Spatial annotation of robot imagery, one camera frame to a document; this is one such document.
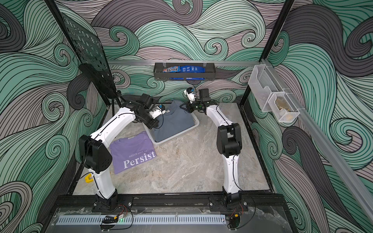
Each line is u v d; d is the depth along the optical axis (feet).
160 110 2.53
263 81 3.10
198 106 2.73
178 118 2.93
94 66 2.76
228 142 1.89
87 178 2.66
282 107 2.19
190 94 2.79
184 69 3.03
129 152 2.95
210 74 3.12
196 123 3.17
